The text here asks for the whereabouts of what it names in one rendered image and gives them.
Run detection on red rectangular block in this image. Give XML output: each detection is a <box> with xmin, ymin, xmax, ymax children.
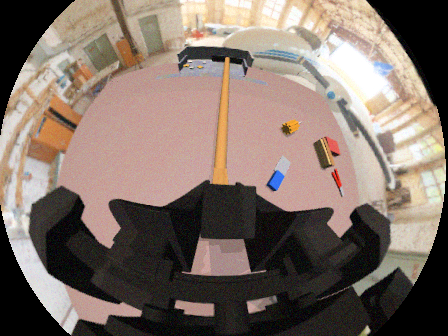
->
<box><xmin>324</xmin><ymin>136</ymin><xmax>341</xmax><ymax>156</ymax></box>

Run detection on tan scrub brush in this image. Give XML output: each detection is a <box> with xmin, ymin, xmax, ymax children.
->
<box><xmin>313</xmin><ymin>137</ymin><xmax>335</xmax><ymax>168</ymax></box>

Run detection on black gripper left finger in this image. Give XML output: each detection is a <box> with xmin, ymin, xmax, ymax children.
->
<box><xmin>108</xmin><ymin>180</ymin><xmax>209</xmax><ymax>273</ymax></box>

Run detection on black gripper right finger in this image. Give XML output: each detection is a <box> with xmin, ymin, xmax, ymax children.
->
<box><xmin>244</xmin><ymin>193</ymin><xmax>333</xmax><ymax>272</ymax></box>

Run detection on yellow screwdriver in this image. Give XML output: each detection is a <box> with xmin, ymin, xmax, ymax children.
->
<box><xmin>281</xmin><ymin>119</ymin><xmax>301</xmax><ymax>135</ymax></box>

